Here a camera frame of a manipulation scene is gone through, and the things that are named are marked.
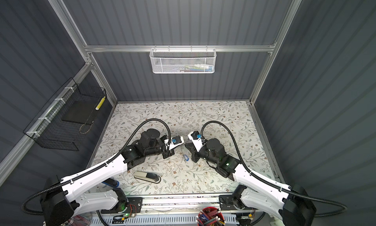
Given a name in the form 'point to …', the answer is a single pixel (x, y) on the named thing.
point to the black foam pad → (81, 111)
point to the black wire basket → (49, 129)
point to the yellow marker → (100, 103)
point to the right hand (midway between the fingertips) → (187, 145)
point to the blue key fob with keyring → (186, 157)
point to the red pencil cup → (210, 216)
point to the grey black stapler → (150, 177)
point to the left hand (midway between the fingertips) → (180, 142)
